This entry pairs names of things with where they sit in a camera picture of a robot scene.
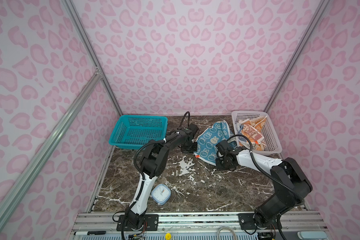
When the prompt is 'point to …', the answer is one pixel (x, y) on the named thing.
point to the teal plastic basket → (133, 131)
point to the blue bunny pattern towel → (208, 138)
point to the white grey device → (312, 235)
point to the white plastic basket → (273, 144)
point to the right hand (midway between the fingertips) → (219, 165)
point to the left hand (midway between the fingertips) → (194, 152)
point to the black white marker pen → (89, 233)
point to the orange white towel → (252, 130)
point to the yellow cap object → (168, 236)
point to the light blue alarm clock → (161, 194)
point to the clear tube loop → (236, 237)
